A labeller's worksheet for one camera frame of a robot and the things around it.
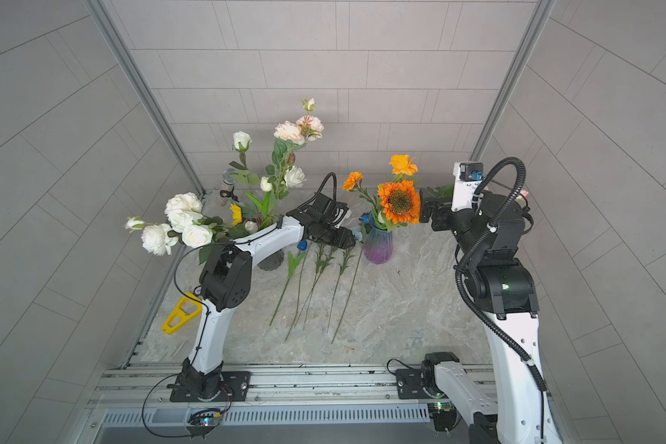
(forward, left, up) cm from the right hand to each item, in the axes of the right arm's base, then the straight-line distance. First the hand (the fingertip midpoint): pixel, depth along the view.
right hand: (438, 184), depth 59 cm
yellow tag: (-6, +70, -40) cm, 81 cm away
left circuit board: (-35, +58, -40) cm, 79 cm away
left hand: (+12, +18, -36) cm, 42 cm away
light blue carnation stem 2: (+8, +20, -40) cm, 46 cm away
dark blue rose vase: (+24, +13, -39) cm, 47 cm away
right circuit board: (-36, -1, -46) cm, 58 cm away
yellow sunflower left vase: (+11, +51, -18) cm, 55 cm away
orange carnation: (+18, +18, -14) cm, 29 cm away
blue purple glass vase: (+15, +9, -44) cm, 47 cm away
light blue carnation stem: (+8, +29, -41) cm, 51 cm away
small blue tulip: (+8, +39, -41) cm, 57 cm away
